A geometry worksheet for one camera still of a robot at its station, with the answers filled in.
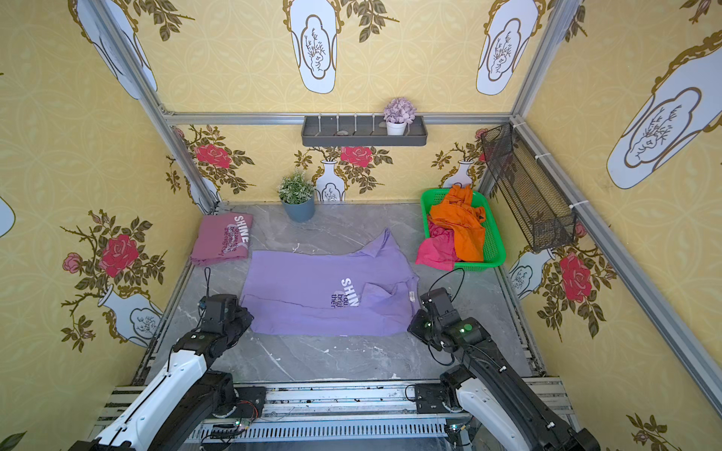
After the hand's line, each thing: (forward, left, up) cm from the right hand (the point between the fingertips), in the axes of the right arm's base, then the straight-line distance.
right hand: (411, 327), depth 81 cm
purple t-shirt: (+13, +14, -4) cm, 20 cm away
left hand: (+3, +48, -2) cm, 49 cm away
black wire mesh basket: (+28, -40, +17) cm, 52 cm away
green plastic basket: (+28, -30, 0) cm, 42 cm away
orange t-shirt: (+44, -20, +2) cm, 48 cm away
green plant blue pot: (+46, +42, +8) cm, 63 cm away
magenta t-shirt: (+27, -11, +1) cm, 29 cm away
